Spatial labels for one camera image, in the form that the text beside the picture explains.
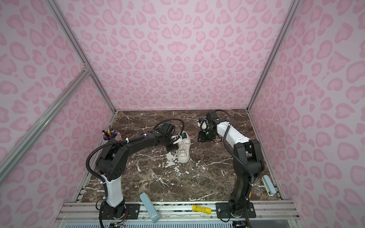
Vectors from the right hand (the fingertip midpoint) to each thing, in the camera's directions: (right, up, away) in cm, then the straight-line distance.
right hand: (201, 137), depth 90 cm
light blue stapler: (+36, -25, -12) cm, 45 cm away
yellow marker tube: (-2, -34, -18) cm, 39 cm away
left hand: (-15, -3, +4) cm, 16 cm away
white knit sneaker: (-11, -11, -4) cm, 16 cm away
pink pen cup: (-54, 0, +2) cm, 54 cm away
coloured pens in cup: (-58, +2, 0) cm, 59 cm away
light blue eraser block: (-26, -34, -21) cm, 48 cm away
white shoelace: (-12, -6, 0) cm, 13 cm away
